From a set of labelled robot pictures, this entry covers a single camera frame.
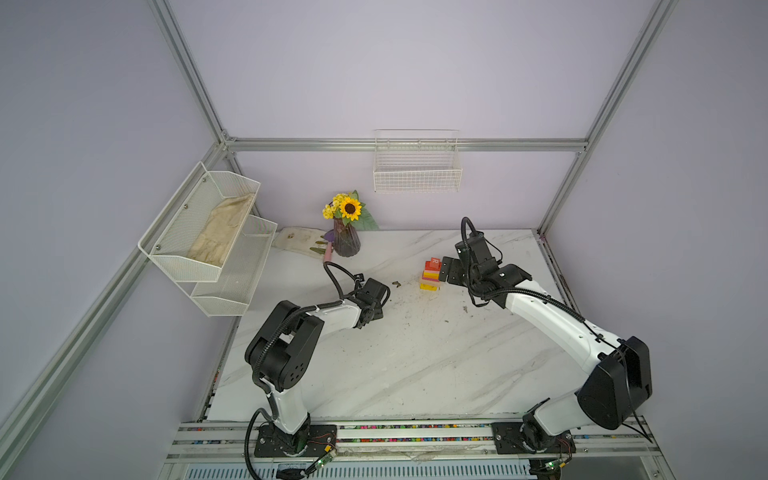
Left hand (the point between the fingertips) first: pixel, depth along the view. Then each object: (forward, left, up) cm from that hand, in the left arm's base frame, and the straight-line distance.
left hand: (368, 309), depth 97 cm
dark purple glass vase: (+26, +9, +5) cm, 29 cm away
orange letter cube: (+8, -21, +15) cm, 27 cm away
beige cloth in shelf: (+4, +39, +29) cm, 49 cm away
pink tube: (+23, +16, +1) cm, 29 cm away
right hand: (+3, -25, +20) cm, 32 cm away
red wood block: (+9, -20, +13) cm, 25 cm away
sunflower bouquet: (+24, +5, +22) cm, 33 cm away
